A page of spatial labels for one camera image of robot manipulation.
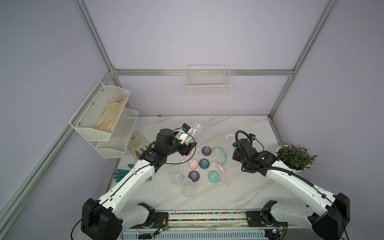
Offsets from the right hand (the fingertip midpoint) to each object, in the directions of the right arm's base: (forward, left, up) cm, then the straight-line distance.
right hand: (239, 154), depth 80 cm
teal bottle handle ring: (+8, +7, -10) cm, 15 cm away
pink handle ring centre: (-1, +8, -14) cm, 16 cm away
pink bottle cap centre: (+1, +26, -13) cm, 29 cm away
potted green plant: (-4, -28, +2) cm, 28 cm away
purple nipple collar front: (-6, +25, -13) cm, 29 cm away
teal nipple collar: (+2, +19, -13) cm, 23 cm away
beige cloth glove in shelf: (+14, +70, +16) cm, 73 cm away
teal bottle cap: (-8, +14, -11) cm, 20 cm away
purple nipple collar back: (+11, +17, -13) cm, 24 cm away
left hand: (+5, +27, +8) cm, 29 cm away
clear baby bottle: (-10, +34, -3) cm, 36 cm away
